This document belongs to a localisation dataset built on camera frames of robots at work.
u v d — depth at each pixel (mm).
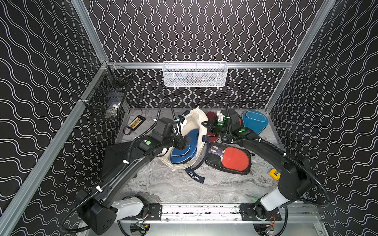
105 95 920
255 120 1089
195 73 675
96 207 371
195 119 895
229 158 945
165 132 554
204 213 761
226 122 641
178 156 842
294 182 441
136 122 1098
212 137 1009
